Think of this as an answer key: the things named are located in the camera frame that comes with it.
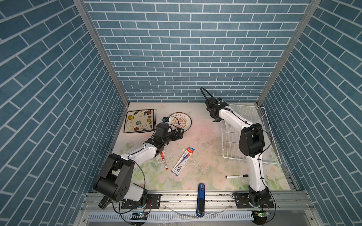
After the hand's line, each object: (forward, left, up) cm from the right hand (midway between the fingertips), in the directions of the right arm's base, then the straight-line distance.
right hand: (226, 113), depth 97 cm
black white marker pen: (-38, -4, -14) cm, 40 cm away
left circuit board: (-61, +47, -16) cm, 79 cm away
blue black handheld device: (-52, +15, -13) cm, 56 cm away
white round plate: (+1, +33, -12) cm, 35 cm away
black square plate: (-4, +63, -9) cm, 64 cm away
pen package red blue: (-33, +28, -12) cm, 45 cm away
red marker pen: (-33, +39, -12) cm, 52 cm away
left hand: (-16, +31, -1) cm, 35 cm away
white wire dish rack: (+8, -24, -9) cm, 28 cm away
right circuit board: (-56, -15, -15) cm, 60 cm away
